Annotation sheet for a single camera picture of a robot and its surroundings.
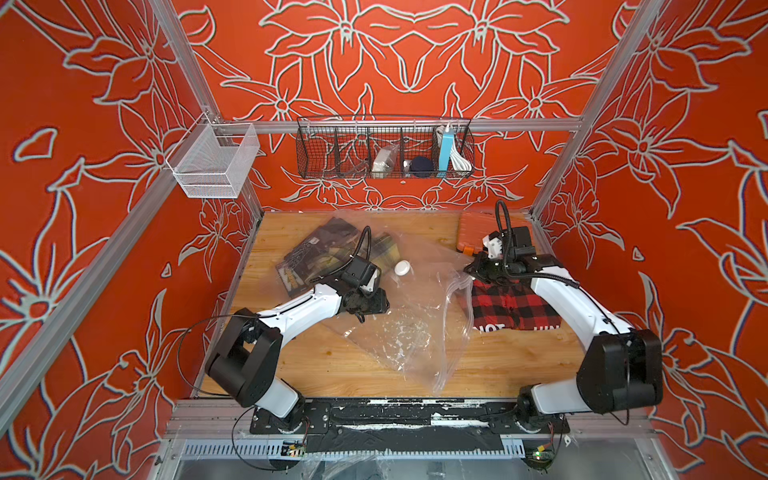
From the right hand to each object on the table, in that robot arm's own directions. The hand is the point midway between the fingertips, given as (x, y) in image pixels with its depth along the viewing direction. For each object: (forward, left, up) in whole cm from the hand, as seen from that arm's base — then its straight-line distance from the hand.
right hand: (460, 267), depth 84 cm
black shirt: (+23, +41, -13) cm, 49 cm away
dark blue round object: (+32, +10, +13) cm, 36 cm away
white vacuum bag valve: (+3, +16, -5) cm, 17 cm away
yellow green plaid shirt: (+12, +23, -9) cm, 27 cm away
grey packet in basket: (+31, +22, +16) cm, 41 cm away
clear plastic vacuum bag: (+1, +11, -3) cm, 11 cm away
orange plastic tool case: (+28, -11, -12) cm, 33 cm away
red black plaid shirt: (-5, -18, -13) cm, 23 cm away
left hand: (-7, +22, -9) cm, 25 cm away
